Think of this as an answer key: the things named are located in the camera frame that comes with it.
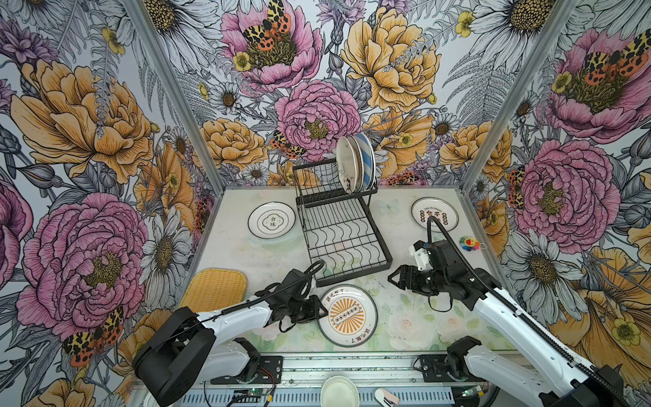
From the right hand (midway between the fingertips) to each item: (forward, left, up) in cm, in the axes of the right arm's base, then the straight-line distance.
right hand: (398, 289), depth 76 cm
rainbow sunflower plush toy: (+23, -35, -13) cm, 44 cm away
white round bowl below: (-23, +18, -12) cm, 32 cm away
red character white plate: (+41, -30, -12) cm, 52 cm away
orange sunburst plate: (-3, +13, -13) cm, 19 cm away
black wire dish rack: (+27, +15, -11) cm, 33 cm away
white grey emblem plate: (+38, +45, -12) cm, 60 cm away
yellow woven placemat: (+7, +62, -12) cm, 64 cm away
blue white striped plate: (+33, +7, +22) cm, 40 cm away
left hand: (-5, +23, -12) cm, 27 cm away
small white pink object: (-25, +6, -11) cm, 28 cm away
